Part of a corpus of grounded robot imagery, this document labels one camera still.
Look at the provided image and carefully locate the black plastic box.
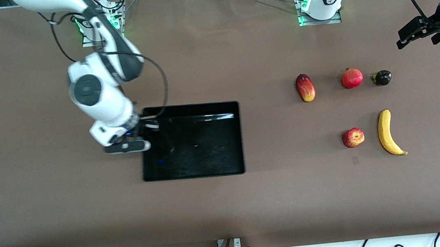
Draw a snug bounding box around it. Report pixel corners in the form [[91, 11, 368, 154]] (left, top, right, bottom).
[[135, 97, 247, 186]]

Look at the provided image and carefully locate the yellow banana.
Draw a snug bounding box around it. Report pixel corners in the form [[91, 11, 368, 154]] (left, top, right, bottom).
[[376, 107, 409, 158]]

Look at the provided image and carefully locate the red yellow apple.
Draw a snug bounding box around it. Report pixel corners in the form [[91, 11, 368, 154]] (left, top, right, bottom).
[[341, 126, 366, 149]]

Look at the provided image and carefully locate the dark purple mangosteen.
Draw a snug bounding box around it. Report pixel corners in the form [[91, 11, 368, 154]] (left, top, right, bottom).
[[370, 69, 393, 87]]

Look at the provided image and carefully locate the red pomegranate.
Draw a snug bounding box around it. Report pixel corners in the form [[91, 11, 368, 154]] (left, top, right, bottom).
[[340, 66, 365, 90]]

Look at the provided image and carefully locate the red yellow mango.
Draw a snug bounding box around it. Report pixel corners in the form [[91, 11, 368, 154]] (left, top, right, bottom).
[[294, 72, 317, 104]]

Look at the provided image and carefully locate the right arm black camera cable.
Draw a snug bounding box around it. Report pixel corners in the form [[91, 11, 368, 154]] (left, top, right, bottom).
[[37, 0, 173, 131]]

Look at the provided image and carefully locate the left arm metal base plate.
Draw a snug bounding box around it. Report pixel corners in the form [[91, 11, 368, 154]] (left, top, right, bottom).
[[297, 6, 342, 28]]

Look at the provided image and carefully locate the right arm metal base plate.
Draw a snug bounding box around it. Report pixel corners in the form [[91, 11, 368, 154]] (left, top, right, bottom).
[[80, 27, 126, 48]]

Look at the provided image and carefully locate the silver bracket plate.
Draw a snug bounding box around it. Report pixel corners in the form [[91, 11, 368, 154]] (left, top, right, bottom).
[[217, 237, 242, 247]]

